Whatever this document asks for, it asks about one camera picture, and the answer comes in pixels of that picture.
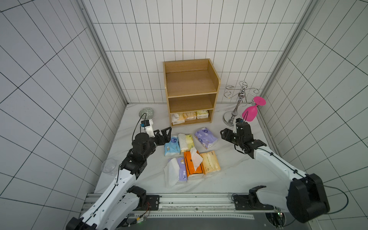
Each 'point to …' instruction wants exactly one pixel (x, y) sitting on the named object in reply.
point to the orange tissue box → (193, 164)
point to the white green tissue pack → (186, 142)
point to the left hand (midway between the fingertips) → (164, 131)
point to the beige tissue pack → (210, 162)
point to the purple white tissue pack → (175, 171)
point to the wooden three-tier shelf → (191, 86)
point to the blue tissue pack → (172, 148)
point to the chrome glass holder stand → (245, 96)
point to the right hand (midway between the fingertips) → (219, 132)
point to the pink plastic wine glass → (250, 113)
